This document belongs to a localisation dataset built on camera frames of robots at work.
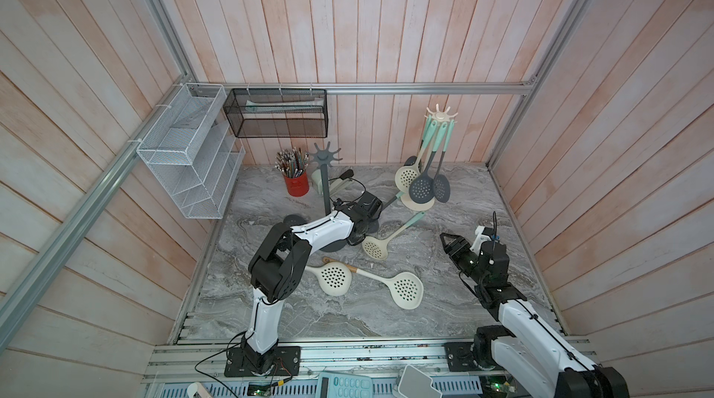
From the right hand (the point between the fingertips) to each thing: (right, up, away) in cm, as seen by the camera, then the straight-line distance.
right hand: (443, 236), depth 85 cm
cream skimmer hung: (-10, +20, +13) cm, 26 cm away
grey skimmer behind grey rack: (-50, +4, +13) cm, 52 cm away
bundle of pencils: (-51, +25, +13) cm, 58 cm away
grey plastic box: (-14, -30, -23) cm, 41 cm away
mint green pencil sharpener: (-44, +20, +28) cm, 56 cm away
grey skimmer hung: (+3, +16, +11) cm, 20 cm away
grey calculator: (-31, -35, -17) cm, 50 cm away
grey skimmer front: (+1, +22, +4) cm, 23 cm away
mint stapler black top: (-30, +22, +28) cm, 46 cm away
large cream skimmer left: (-34, -13, 0) cm, 37 cm away
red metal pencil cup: (-50, +16, +21) cm, 57 cm away
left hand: (-24, +1, +11) cm, 26 cm away
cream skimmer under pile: (-20, -5, +10) cm, 23 cm away
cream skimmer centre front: (-12, -16, -1) cm, 20 cm away
